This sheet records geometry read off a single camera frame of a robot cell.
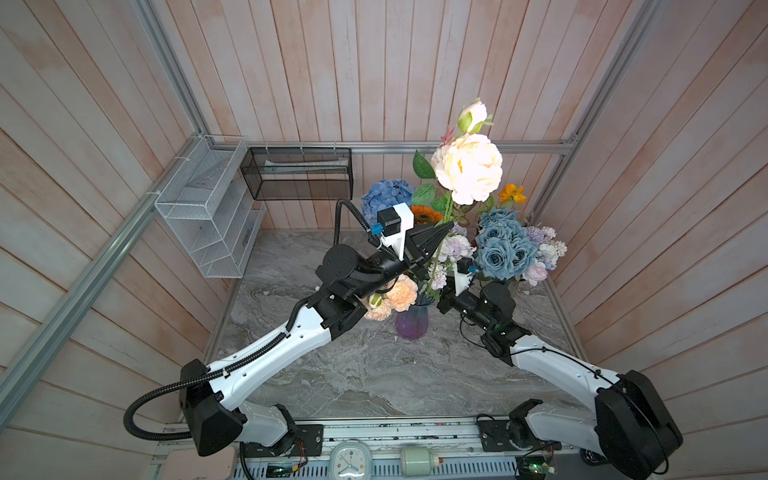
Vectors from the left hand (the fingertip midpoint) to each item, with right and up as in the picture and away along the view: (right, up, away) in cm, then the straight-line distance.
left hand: (452, 229), depth 49 cm
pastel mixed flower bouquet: (+32, -3, +26) cm, 41 cm away
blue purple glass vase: (-1, -26, +46) cm, 53 cm away
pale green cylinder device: (-4, -49, +15) cm, 52 cm away
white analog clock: (-19, -53, +19) cm, 59 cm away
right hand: (+1, -10, +29) cm, 31 cm away
